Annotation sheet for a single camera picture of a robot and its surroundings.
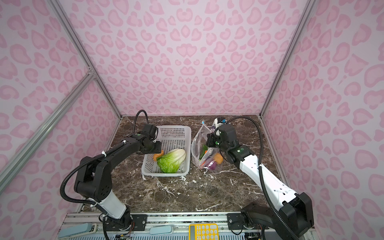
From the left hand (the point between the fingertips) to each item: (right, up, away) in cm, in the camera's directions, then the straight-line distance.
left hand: (158, 146), depth 91 cm
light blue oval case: (+7, -35, -23) cm, 43 cm away
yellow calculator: (+27, -37, -22) cm, 50 cm away
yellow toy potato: (-1, -5, -1) cm, 5 cm away
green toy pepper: (+28, 0, -4) cm, 28 cm away
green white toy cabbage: (+8, -8, -6) cm, 13 cm away
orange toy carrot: (+27, -6, -17) cm, 32 cm away
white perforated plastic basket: (+6, +4, +12) cm, 15 cm away
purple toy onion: (+33, -10, -5) cm, 35 cm away
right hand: (+29, +8, -15) cm, 33 cm away
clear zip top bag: (+28, -2, -19) cm, 34 cm away
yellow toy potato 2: (+37, -7, -1) cm, 37 cm away
